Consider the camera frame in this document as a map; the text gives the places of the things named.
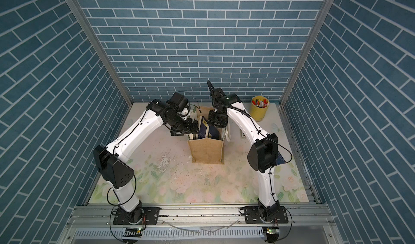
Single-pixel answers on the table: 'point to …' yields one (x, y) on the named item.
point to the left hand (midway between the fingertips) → (197, 133)
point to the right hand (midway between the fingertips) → (211, 125)
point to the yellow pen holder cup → (259, 105)
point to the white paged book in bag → (191, 136)
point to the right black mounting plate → (252, 216)
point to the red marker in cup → (265, 103)
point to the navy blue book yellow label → (205, 130)
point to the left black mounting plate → (150, 216)
